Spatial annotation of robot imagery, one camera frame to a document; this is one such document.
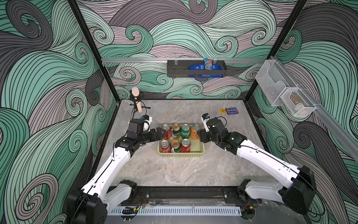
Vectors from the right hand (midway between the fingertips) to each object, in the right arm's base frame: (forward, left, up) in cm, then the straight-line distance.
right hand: (205, 129), depth 79 cm
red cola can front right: (-6, +11, -8) cm, 15 cm away
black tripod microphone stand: (+22, +42, +5) cm, 47 cm away
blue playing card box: (+28, -28, -17) cm, 44 cm away
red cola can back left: (+3, +22, -11) cm, 25 cm away
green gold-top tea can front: (-6, +17, -7) cm, 20 cm away
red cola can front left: (-7, +24, -8) cm, 26 cm away
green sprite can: (+4, +11, -9) cm, 15 cm away
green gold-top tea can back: (+5, +17, -9) cm, 20 cm away
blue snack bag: (+40, -1, +17) cm, 43 cm away
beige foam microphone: (+23, +43, +10) cm, 49 cm away
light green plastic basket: (-4, +3, -16) cm, 17 cm away
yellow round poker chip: (+31, -22, -19) cm, 42 cm away
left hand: (-1, +26, +1) cm, 26 cm away
